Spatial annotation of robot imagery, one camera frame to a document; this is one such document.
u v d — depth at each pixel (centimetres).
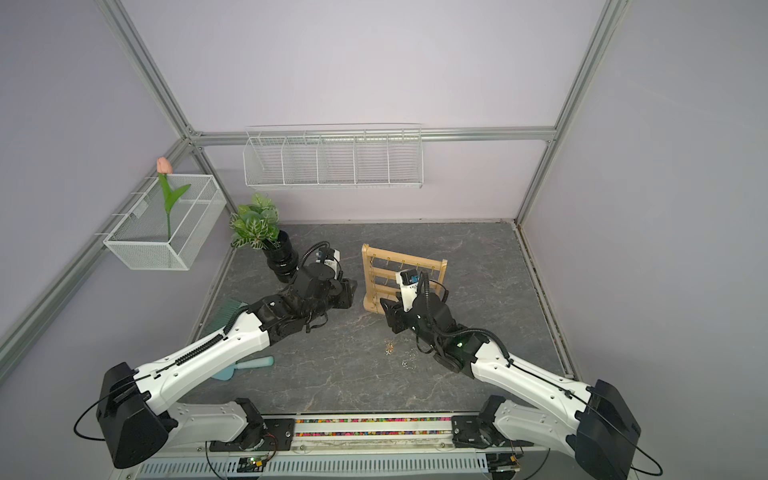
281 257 95
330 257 69
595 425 39
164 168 79
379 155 105
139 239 75
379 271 84
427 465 158
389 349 88
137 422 38
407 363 85
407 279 64
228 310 95
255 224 84
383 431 75
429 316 53
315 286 57
